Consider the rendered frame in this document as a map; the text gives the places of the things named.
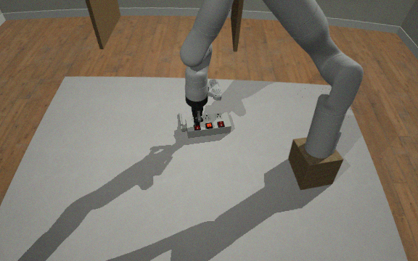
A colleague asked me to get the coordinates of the grey power strip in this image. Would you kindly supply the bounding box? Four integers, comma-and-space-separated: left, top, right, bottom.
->
179, 112, 231, 138

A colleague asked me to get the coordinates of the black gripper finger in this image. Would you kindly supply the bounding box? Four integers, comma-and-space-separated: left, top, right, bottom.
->
192, 107, 203, 125

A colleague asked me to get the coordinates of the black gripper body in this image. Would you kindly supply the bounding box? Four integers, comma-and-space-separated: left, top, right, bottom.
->
186, 96, 208, 115

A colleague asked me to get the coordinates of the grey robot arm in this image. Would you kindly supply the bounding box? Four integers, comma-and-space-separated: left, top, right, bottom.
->
180, 0, 364, 158

